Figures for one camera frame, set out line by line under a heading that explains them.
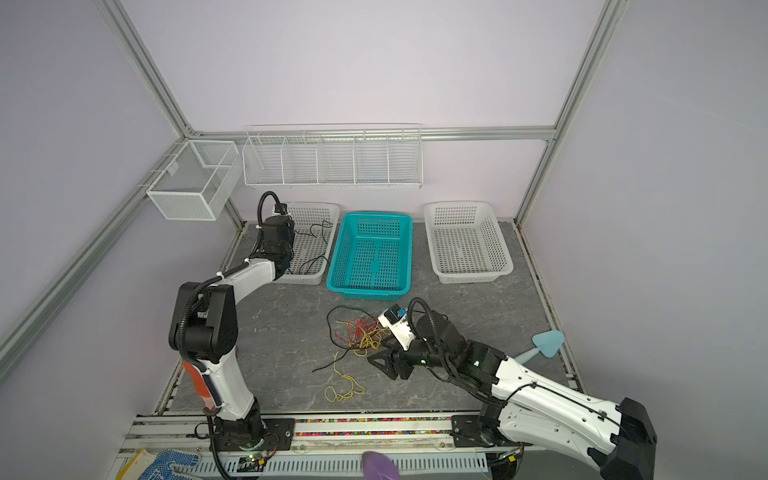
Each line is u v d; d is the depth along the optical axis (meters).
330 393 0.79
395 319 0.61
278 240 0.76
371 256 1.09
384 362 0.61
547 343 0.90
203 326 0.51
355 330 0.90
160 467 0.69
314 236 1.15
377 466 0.71
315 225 1.08
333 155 0.98
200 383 0.82
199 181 0.97
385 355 0.61
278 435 0.74
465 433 0.73
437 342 0.52
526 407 0.48
